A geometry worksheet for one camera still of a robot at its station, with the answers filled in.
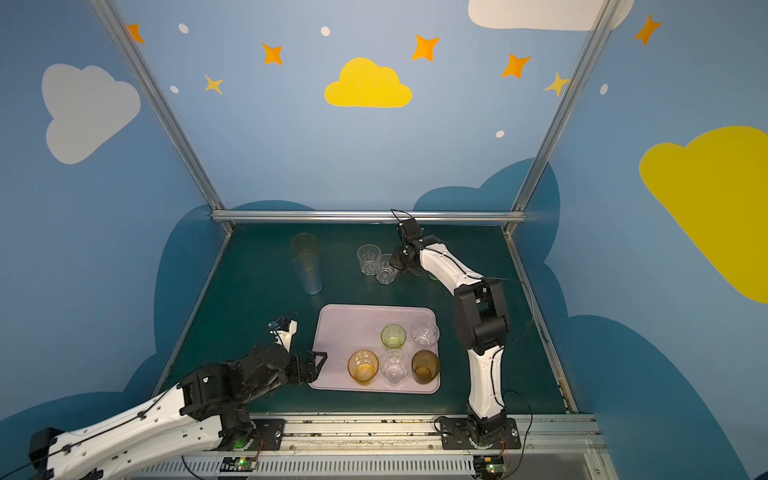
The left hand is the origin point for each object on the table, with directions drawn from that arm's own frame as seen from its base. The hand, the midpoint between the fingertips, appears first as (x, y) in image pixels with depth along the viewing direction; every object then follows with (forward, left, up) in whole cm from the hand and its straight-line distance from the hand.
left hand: (318, 360), depth 73 cm
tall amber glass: (+41, +12, -2) cm, 43 cm away
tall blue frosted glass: (+35, +10, -8) cm, 37 cm away
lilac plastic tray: (+16, -3, -15) cm, 22 cm away
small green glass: (+12, -19, -12) cm, 25 cm away
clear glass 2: (+37, -17, -13) cm, 43 cm away
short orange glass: (+3, -10, -12) cm, 16 cm away
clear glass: (+42, -10, -9) cm, 44 cm away
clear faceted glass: (+3, -20, -13) cm, 24 cm away
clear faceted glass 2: (+12, -28, -10) cm, 33 cm away
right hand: (+35, -21, -3) cm, 41 cm away
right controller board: (-20, -42, -14) cm, 49 cm away
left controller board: (-20, +18, -13) cm, 31 cm away
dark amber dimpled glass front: (+3, -28, -12) cm, 31 cm away
